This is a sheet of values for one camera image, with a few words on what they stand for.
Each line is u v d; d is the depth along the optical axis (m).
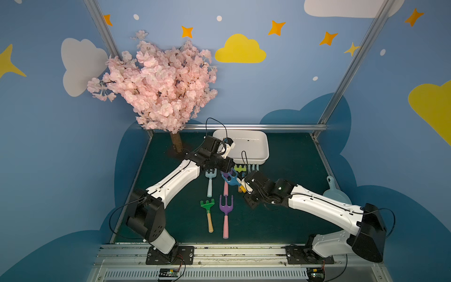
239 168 1.03
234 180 0.77
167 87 0.63
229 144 0.75
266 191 0.58
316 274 0.72
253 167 1.04
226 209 0.87
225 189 0.93
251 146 1.17
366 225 0.41
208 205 0.88
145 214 0.44
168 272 0.72
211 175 1.01
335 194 0.92
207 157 0.65
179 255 0.73
